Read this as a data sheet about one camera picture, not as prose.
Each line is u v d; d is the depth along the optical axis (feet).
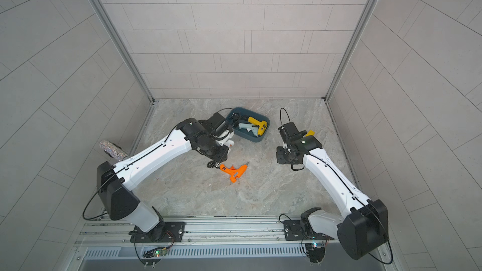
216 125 1.91
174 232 2.32
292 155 1.78
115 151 2.29
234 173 2.78
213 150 2.05
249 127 3.29
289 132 1.98
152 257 2.14
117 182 1.35
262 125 3.26
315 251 2.23
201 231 2.38
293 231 2.33
